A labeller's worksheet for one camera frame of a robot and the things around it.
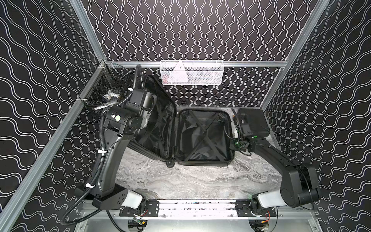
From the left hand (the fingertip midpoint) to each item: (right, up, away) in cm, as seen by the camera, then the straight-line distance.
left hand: (135, 110), depth 63 cm
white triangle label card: (+18, +25, +27) cm, 41 cm away
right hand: (+49, -19, +28) cm, 60 cm away
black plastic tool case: (+73, -3, +41) cm, 84 cm away
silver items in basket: (-23, +9, +20) cm, 32 cm away
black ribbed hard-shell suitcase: (+31, -15, +41) cm, 54 cm away
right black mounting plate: (+52, -50, +12) cm, 73 cm away
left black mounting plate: (+4, -49, +11) cm, 51 cm away
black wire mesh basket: (-30, +15, +30) cm, 45 cm away
